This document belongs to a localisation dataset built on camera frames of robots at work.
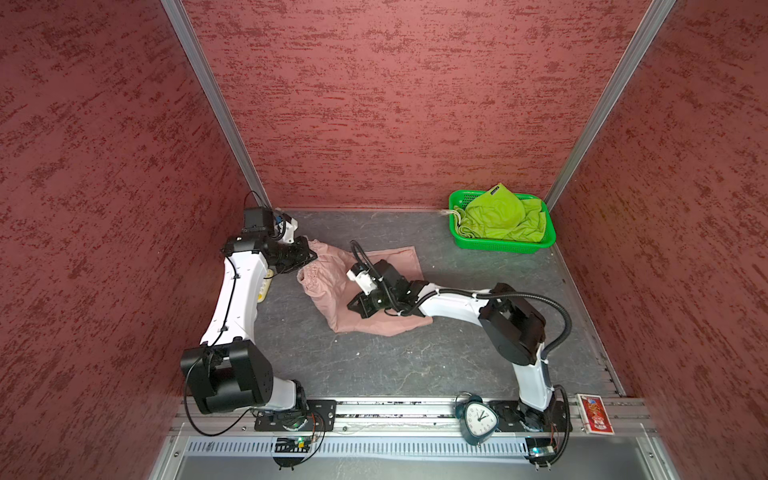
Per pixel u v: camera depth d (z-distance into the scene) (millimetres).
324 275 794
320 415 744
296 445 705
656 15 712
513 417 740
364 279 786
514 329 509
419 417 758
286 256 680
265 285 974
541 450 699
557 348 686
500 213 1141
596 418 726
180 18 711
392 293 697
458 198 1146
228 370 414
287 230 737
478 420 707
